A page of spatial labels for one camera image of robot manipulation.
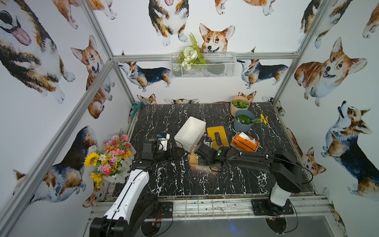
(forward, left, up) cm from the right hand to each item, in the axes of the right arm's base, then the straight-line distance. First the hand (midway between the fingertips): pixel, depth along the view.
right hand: (202, 153), depth 85 cm
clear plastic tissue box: (-9, -1, -1) cm, 9 cm away
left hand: (+1, +14, +6) cm, 16 cm away
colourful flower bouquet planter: (-9, +45, +10) cm, 46 cm away
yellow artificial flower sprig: (+20, -37, +6) cm, 42 cm away
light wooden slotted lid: (-3, +5, +1) cm, 7 cm away
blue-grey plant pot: (+24, -29, -1) cm, 38 cm away
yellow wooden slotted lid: (+20, -6, -8) cm, 23 cm away
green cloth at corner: (+44, +53, -5) cm, 70 cm away
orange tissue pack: (+8, -25, -2) cm, 26 cm away
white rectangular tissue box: (+20, +8, -8) cm, 23 cm away
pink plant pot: (+37, -26, +3) cm, 46 cm away
